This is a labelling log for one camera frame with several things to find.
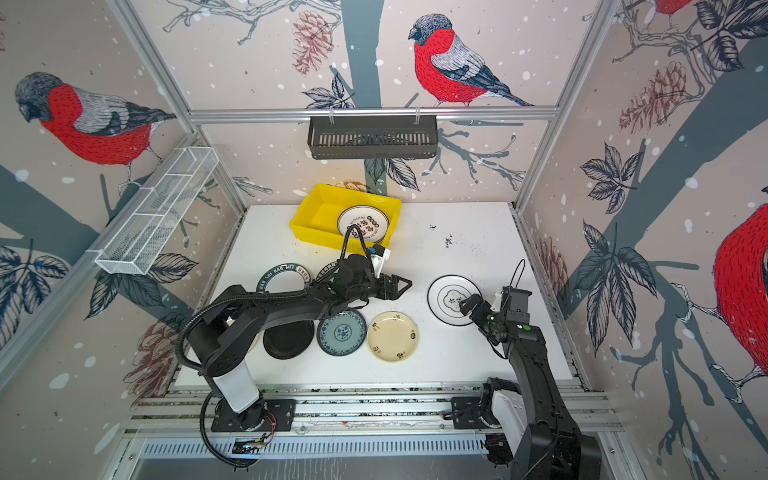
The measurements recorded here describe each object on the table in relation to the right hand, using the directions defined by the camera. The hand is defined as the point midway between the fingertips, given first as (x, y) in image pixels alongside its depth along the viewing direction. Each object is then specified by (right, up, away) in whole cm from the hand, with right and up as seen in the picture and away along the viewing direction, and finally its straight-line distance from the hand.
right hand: (469, 315), depth 84 cm
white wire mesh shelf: (-85, +25, -10) cm, 89 cm away
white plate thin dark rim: (-5, +3, +11) cm, 12 cm away
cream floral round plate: (-22, -7, +1) cm, 24 cm away
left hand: (-19, +9, -1) cm, 21 cm away
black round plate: (-53, -8, +2) cm, 54 cm away
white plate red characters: (-30, +27, +28) cm, 50 cm away
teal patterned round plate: (-38, -7, +3) cm, 38 cm away
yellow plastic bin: (-53, +33, +36) cm, 73 cm away
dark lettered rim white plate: (-59, +8, +16) cm, 62 cm away
